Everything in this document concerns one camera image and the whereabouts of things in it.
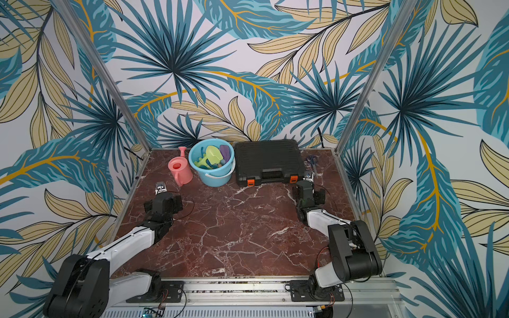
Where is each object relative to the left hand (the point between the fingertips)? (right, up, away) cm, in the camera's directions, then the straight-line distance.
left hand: (164, 199), depth 87 cm
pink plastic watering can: (+4, +14, +8) cm, 17 cm away
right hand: (+67, +5, +5) cm, 67 cm away
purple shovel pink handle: (+25, +22, +13) cm, 36 cm away
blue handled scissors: (+73, +20, +29) cm, 81 cm away
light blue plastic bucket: (+22, +10, +1) cm, 24 cm away
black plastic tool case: (+47, +18, +18) cm, 53 cm away
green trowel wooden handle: (+19, +21, +13) cm, 31 cm away
